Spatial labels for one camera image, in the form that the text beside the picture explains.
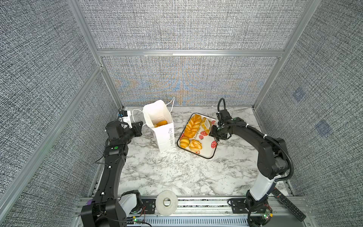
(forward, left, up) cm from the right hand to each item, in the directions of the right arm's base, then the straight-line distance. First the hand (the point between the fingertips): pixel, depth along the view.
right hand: (211, 134), depth 93 cm
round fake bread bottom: (-6, +11, -3) cm, 13 cm away
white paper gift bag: (+10, +36, +7) cm, 38 cm away
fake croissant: (+12, +4, -3) cm, 14 cm away
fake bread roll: (+8, +34, +2) cm, 35 cm away
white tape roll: (-42, +28, -7) cm, 51 cm away
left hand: (-4, +41, +18) cm, 45 cm away
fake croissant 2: (-4, +18, -4) cm, 19 cm away
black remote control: (-41, -37, -8) cm, 55 cm away
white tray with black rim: (-4, +1, -6) cm, 8 cm away
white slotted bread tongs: (+8, +2, +2) cm, 8 cm away
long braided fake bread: (+10, +12, -4) cm, 16 cm away
